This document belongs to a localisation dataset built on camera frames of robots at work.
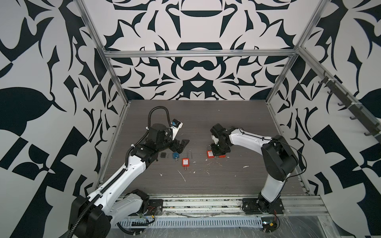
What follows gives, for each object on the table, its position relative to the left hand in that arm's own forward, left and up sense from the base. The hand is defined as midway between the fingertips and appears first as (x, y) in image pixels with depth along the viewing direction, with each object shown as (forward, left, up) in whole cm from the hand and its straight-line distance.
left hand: (181, 132), depth 77 cm
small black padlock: (-2, +12, -21) cm, 25 cm away
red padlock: (-7, -2, -20) cm, 21 cm away
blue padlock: (-3, +4, -21) cm, 21 cm away
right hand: (-3, -20, -19) cm, 27 cm away
